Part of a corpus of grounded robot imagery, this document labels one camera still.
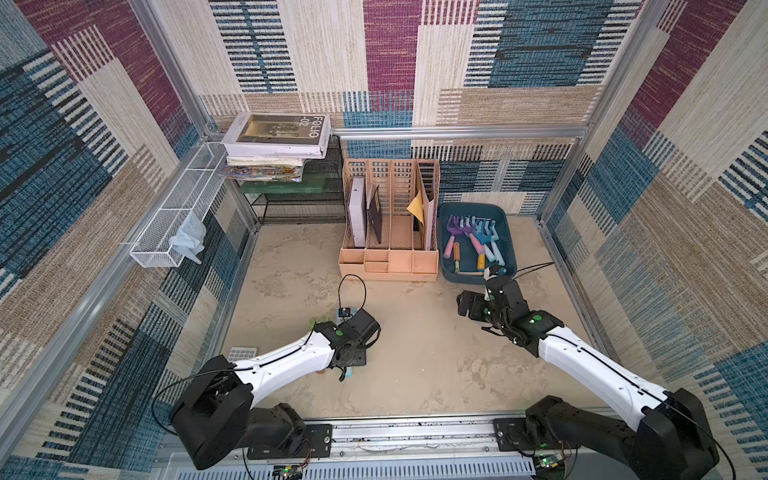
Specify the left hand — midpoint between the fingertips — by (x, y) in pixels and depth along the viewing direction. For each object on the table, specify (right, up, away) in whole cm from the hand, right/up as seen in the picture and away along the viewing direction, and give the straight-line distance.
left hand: (353, 354), depth 85 cm
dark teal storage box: (+41, +34, +25) cm, 59 cm away
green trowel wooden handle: (+34, +27, +22) cm, 49 cm away
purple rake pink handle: (+41, +39, +33) cm, 65 cm away
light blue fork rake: (+48, +29, +23) cm, 61 cm away
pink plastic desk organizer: (+11, +41, +34) cm, 54 cm away
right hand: (+33, +16, -1) cm, 37 cm away
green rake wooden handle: (-6, +14, -22) cm, 27 cm away
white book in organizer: (0, +42, +12) cm, 43 cm away
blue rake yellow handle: (+46, +36, +30) cm, 65 cm away
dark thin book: (+5, +42, +25) cm, 49 cm away
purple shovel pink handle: (+35, +38, +33) cm, 61 cm away
